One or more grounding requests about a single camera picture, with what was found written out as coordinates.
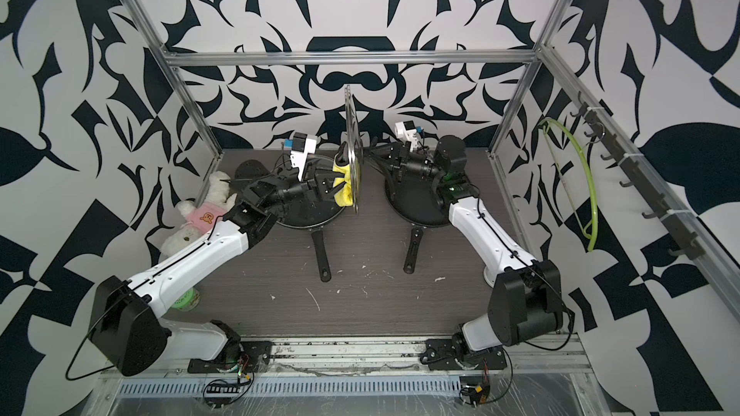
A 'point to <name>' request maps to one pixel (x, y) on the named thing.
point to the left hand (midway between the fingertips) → (350, 171)
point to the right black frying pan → (413, 201)
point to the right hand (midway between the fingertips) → (366, 157)
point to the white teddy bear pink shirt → (215, 202)
